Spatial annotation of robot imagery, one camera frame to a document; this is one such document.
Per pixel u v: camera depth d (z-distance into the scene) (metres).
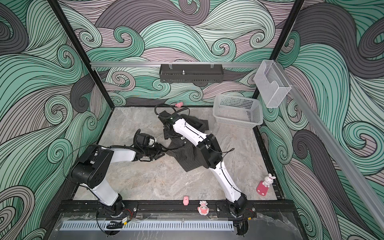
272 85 0.84
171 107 0.95
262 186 0.80
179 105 1.19
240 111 1.18
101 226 0.69
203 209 0.71
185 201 0.74
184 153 0.87
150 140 0.82
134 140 0.86
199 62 0.95
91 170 0.47
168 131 0.70
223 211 0.73
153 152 0.83
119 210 0.66
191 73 0.98
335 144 0.53
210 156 0.58
